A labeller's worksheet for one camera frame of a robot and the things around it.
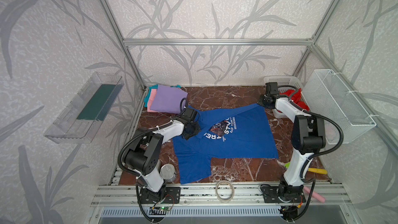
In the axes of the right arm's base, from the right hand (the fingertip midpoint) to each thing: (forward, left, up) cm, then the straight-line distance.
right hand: (261, 96), depth 101 cm
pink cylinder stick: (-55, -15, -7) cm, 57 cm away
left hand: (-19, +40, -6) cm, 45 cm away
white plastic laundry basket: (+17, -24, -5) cm, 30 cm away
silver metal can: (-45, +55, -4) cm, 72 cm away
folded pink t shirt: (+7, +76, -7) cm, 77 cm away
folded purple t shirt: (+3, +64, -5) cm, 64 cm away
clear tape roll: (-56, +29, -8) cm, 64 cm away
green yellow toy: (-43, -18, -9) cm, 48 cm away
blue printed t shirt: (-20, +17, -10) cm, 28 cm away
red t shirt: (+4, -27, -6) cm, 28 cm away
